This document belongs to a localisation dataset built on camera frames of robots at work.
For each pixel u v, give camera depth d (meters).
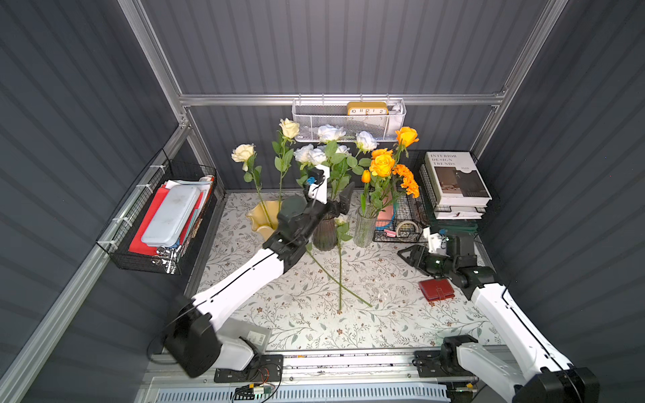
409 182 0.77
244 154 0.81
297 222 0.53
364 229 0.96
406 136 0.79
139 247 0.66
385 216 1.08
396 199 0.81
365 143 0.77
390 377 0.73
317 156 0.77
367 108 0.87
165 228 0.67
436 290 0.87
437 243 0.72
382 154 0.77
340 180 0.84
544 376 0.40
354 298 0.87
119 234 0.61
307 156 0.80
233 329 0.80
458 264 0.61
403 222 0.99
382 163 0.72
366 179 0.83
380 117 0.89
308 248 0.99
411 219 1.09
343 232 1.05
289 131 0.77
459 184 0.89
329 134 0.74
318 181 0.56
